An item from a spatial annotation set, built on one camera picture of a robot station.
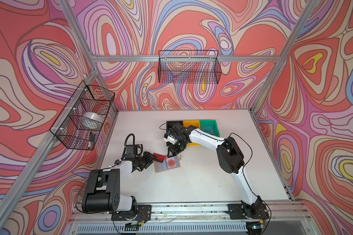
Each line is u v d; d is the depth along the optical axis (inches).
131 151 28.9
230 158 23.1
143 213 28.8
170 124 40.0
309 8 27.3
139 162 30.2
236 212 28.8
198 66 37.7
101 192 17.2
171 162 35.8
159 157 36.0
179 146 32.2
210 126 41.6
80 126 28.3
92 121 27.7
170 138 34.0
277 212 30.0
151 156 33.4
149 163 32.6
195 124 40.6
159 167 35.2
